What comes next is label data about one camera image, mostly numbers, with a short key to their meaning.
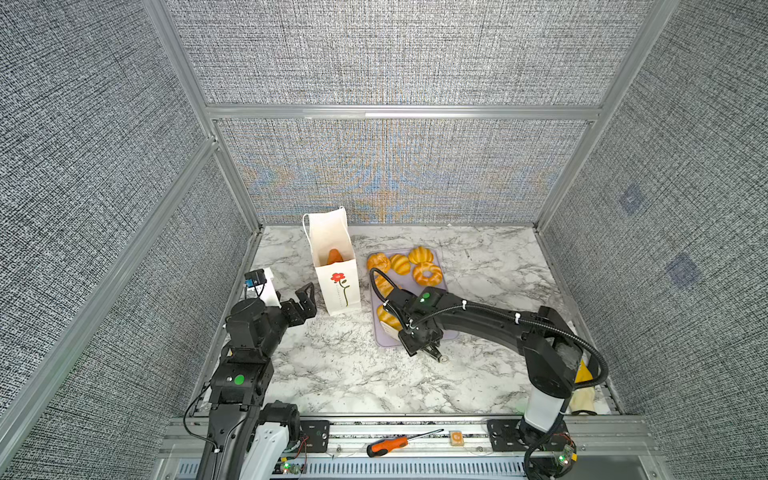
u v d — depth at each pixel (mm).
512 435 721
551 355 477
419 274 1027
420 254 1062
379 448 699
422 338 703
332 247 1000
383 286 800
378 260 1035
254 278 577
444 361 717
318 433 732
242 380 470
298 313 609
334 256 1001
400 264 1031
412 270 1040
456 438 730
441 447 733
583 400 769
